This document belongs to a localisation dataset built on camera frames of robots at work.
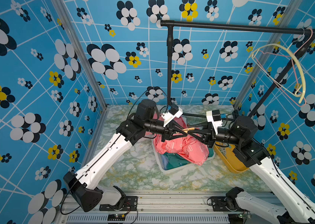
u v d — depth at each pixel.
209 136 0.51
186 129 0.56
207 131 0.51
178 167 0.77
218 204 0.73
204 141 0.53
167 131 0.50
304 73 0.53
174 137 0.55
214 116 0.47
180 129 0.56
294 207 0.38
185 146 0.77
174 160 0.81
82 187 0.38
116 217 0.72
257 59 0.91
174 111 0.49
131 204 0.74
